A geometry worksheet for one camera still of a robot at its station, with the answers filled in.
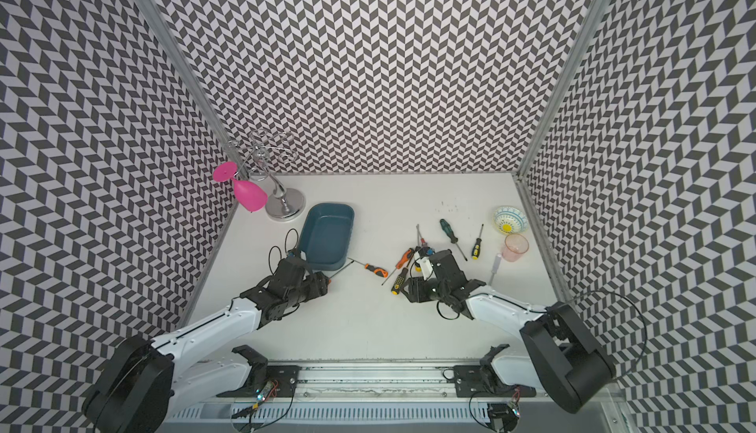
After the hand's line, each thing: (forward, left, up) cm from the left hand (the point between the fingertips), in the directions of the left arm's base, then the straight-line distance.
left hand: (319, 285), depth 88 cm
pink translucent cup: (+11, -61, +3) cm, 62 cm away
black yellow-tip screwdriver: (+7, -30, -2) cm, 31 cm away
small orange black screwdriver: (+5, -17, -1) cm, 18 cm away
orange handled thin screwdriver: (+8, -25, -1) cm, 26 cm away
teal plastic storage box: (+18, 0, 0) cm, 18 cm away
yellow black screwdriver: (+1, -24, -1) cm, 24 cm away
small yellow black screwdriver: (+14, -51, 0) cm, 52 cm away
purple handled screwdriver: (+16, -33, -2) cm, 37 cm away
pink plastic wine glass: (+26, +25, +11) cm, 37 cm away
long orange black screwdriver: (+2, -3, 0) cm, 3 cm away
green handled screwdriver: (+20, -42, -1) cm, 46 cm away
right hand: (-2, -27, 0) cm, 27 cm away
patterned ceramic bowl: (+23, -63, 0) cm, 67 cm away
